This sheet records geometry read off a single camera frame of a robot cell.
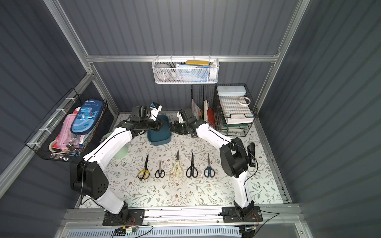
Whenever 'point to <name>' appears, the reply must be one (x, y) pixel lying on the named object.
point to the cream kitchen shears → (177, 172)
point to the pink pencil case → (66, 136)
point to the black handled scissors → (192, 167)
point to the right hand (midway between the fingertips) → (173, 127)
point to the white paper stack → (238, 118)
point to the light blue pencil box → (224, 90)
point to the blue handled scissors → (209, 171)
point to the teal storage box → (163, 136)
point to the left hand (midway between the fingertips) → (165, 122)
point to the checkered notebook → (230, 105)
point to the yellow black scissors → (144, 174)
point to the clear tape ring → (246, 104)
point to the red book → (210, 114)
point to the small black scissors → (160, 172)
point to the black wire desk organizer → (240, 129)
